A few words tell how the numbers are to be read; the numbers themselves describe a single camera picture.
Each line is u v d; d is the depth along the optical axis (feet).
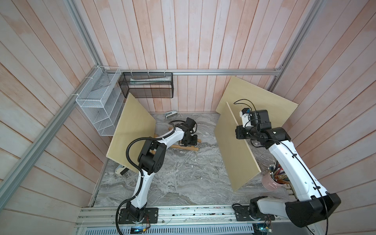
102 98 2.52
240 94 3.22
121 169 2.81
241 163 1.94
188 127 2.59
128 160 1.71
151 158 1.84
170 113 3.87
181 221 2.40
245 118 2.20
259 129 1.79
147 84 3.36
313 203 1.22
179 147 2.76
